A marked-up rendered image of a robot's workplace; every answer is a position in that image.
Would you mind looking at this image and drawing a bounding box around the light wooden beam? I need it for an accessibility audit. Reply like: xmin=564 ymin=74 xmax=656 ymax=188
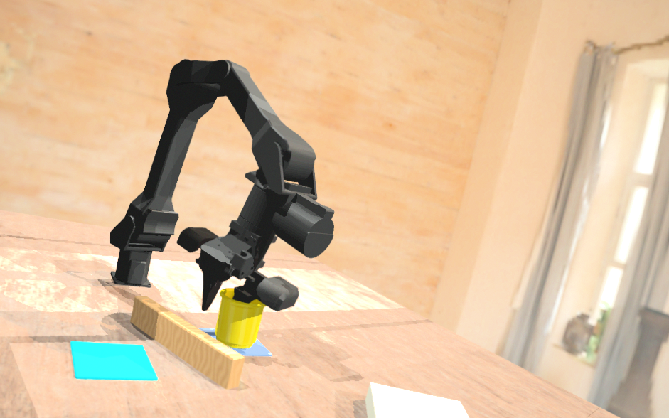
xmin=130 ymin=296 xmax=245 ymax=390

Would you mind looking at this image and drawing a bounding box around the yellow cup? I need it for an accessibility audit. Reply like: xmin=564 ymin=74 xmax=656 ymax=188
xmin=215 ymin=288 xmax=266 ymax=348

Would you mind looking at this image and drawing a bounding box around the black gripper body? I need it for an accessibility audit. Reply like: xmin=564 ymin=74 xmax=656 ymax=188
xmin=176 ymin=214 xmax=299 ymax=311

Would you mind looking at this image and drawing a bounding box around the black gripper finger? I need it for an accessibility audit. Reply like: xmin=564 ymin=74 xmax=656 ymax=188
xmin=232 ymin=286 xmax=257 ymax=303
xmin=202 ymin=270 xmax=223 ymax=311

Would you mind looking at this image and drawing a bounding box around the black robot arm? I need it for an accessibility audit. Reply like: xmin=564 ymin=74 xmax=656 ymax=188
xmin=110 ymin=59 xmax=335 ymax=288

